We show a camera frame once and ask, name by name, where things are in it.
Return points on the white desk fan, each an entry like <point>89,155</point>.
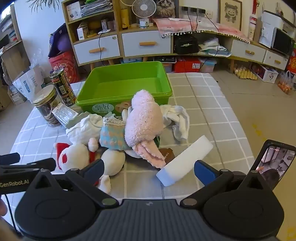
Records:
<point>142,7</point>

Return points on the small white carton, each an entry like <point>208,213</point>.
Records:
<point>81,32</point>

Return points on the brown pouch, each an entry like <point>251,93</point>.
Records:
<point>167,154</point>

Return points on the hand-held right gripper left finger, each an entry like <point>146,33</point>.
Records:
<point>93,170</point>

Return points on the wooden sideboard cabinet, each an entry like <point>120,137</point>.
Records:
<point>117,23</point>

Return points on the person's left hand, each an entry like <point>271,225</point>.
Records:
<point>2,208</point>

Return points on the pile of folded clothes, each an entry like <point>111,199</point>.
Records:
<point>212,47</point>

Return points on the black wall charger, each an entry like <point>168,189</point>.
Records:
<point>193,10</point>
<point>202,11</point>
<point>185,9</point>

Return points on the white printed crate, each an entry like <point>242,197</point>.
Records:
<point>269,75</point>

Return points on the framed cartoon picture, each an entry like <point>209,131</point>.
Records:
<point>230,11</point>

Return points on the red cardboard box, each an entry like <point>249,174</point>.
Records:
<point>185,66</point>

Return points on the yellow egg tray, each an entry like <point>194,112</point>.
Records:
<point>246,74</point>

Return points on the plastic bag of oranges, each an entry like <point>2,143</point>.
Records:
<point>285,84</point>

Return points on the stack of papers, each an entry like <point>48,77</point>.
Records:
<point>97,8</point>

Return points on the clear box with black items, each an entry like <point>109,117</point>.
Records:
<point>166,66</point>

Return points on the clear storage box blue lid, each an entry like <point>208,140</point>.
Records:
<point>130,60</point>

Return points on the doll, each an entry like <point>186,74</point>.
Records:
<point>111,136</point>

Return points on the white cloth bonnet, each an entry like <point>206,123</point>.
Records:
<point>81,129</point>

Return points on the potted green plant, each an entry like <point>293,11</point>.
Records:
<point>46,3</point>

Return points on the wooden side shelf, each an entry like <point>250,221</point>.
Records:
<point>13,55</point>

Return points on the round white fan guard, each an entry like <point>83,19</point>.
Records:
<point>127,2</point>

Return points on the pink plush bunny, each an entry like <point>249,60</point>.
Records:
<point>143,120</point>

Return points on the black smartphone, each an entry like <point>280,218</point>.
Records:
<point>272,157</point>

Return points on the white bottle red label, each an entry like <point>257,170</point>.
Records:
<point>252,25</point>

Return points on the red printed bag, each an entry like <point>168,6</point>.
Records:
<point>64,67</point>

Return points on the green striped plush ball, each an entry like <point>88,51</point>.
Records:
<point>158,141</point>

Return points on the purple ball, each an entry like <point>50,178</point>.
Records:
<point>64,42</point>

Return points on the white product box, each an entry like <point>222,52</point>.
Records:
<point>74,10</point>

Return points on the framed cat picture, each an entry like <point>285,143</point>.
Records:
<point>165,7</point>

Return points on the black microwave oven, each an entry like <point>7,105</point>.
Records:
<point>282,41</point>

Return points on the clear storage box pink contents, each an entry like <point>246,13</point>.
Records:
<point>208,66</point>

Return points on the green plastic bin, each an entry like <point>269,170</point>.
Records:
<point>120,78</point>

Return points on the pink tasselled cloth runner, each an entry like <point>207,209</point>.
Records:
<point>175,25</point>

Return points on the black yellow can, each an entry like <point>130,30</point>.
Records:
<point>62,88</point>

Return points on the silver dotted packet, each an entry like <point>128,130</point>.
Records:
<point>64,114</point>

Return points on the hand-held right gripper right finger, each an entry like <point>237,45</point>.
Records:
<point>203,171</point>

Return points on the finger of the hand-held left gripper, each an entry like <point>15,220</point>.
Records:
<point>44,164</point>
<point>9,158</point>

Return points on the glass jar gold lid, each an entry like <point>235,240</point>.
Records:
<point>46,109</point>

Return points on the black bag on shelf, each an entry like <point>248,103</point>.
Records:
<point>185,45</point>

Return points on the white paper bag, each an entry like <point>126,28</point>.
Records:
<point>27,83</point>

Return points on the white charging device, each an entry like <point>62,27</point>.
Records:
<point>104,32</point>

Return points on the white sock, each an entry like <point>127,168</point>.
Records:
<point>180,125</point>

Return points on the yellow bottle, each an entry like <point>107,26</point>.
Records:
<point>124,18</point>

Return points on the white foam block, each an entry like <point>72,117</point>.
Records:
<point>185,160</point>

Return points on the white plush toy red hat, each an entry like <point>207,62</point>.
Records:
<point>76,155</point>

